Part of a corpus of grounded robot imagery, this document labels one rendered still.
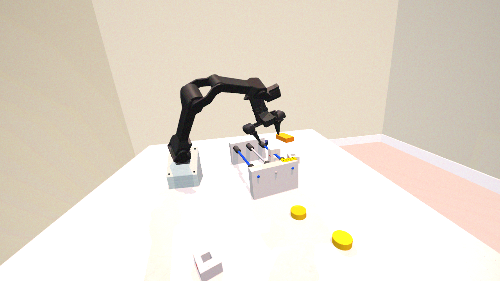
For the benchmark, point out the orange rectangular block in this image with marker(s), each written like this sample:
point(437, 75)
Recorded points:
point(285, 137)

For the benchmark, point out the yellow short cylinder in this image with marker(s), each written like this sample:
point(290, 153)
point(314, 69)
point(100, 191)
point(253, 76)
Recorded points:
point(342, 240)
point(298, 212)

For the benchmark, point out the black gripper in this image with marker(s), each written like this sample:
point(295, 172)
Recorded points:
point(250, 128)

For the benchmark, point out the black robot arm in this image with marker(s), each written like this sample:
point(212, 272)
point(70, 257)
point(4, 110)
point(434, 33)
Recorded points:
point(193, 103)

